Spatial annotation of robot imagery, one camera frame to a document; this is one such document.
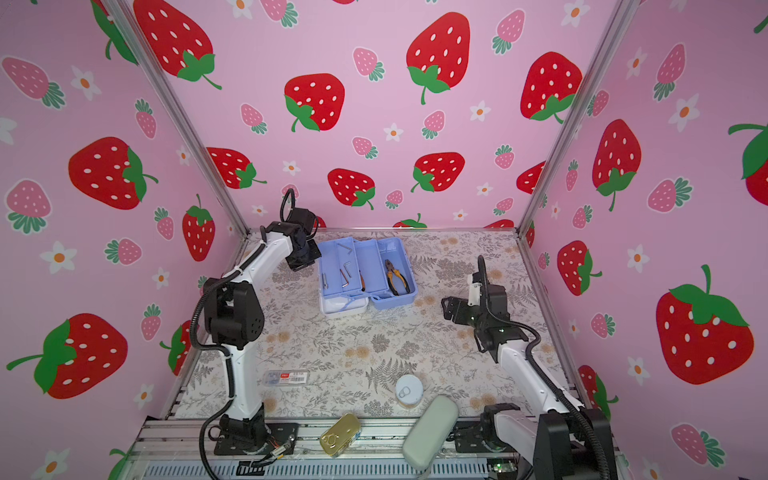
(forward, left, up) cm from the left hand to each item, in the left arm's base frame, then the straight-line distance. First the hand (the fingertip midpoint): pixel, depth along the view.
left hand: (314, 258), depth 98 cm
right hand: (-17, -45, +1) cm, 48 cm away
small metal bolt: (-10, -5, 0) cm, 11 cm away
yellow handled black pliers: (+2, -26, -11) cm, 28 cm away
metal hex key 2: (+5, -10, 0) cm, 11 cm away
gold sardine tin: (-50, -15, -7) cm, 53 cm away
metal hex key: (-9, -12, -1) cm, 15 cm away
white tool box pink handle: (-5, -14, 0) cm, 15 cm away
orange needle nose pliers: (-10, -17, +1) cm, 20 cm away
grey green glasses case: (-49, -36, -9) cm, 62 cm away
